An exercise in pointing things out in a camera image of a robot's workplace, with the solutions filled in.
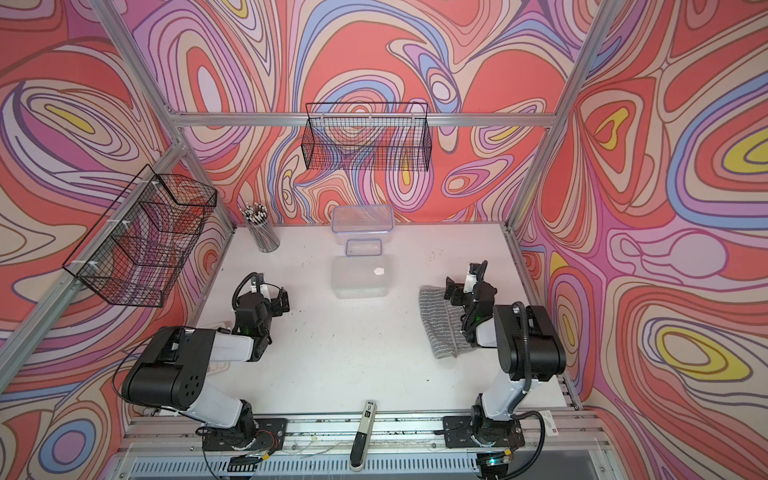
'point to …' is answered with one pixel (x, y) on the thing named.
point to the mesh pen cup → (257, 218)
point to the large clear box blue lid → (362, 222)
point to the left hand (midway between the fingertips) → (271, 290)
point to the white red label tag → (550, 425)
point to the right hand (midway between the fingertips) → (462, 284)
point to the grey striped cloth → (443, 323)
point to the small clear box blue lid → (363, 247)
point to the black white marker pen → (361, 442)
